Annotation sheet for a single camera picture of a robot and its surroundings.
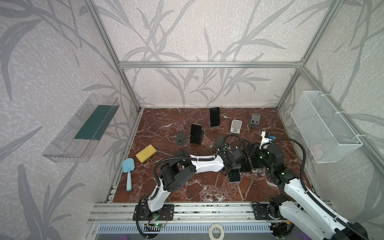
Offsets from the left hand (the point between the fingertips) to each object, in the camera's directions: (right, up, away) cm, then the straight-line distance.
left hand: (236, 160), depth 89 cm
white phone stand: (+3, +20, +13) cm, 24 cm away
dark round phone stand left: (-35, +12, +10) cm, 38 cm away
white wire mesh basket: (+33, +17, -26) cm, 46 cm away
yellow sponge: (-57, +3, +5) cm, 57 cm away
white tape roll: (-12, -29, -22) cm, 39 cm away
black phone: (-12, +26, +12) cm, 31 cm away
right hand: (+5, +15, -8) cm, 18 cm away
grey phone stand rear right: (+18, +25, +19) cm, 36 cm away
